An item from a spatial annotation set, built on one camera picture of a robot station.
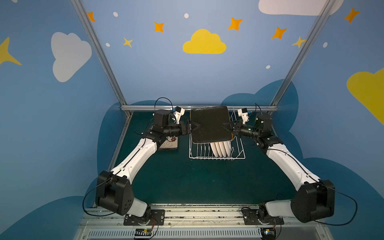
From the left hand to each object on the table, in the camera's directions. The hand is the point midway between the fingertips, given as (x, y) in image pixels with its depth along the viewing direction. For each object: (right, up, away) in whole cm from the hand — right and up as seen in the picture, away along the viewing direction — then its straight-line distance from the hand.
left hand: (195, 126), depth 76 cm
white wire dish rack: (+6, -16, +17) cm, 24 cm away
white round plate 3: (+16, -13, +10) cm, 23 cm away
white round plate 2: (+14, -14, +10) cm, 22 cm away
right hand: (+15, +1, -1) cm, 15 cm away
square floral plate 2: (-17, -12, +25) cm, 33 cm away
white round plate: (+11, -14, +10) cm, 20 cm away
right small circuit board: (+37, -54, -3) cm, 65 cm away
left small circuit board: (-26, -54, -3) cm, 60 cm away
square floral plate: (+8, +3, -3) cm, 9 cm away
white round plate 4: (+20, -11, +12) cm, 26 cm away
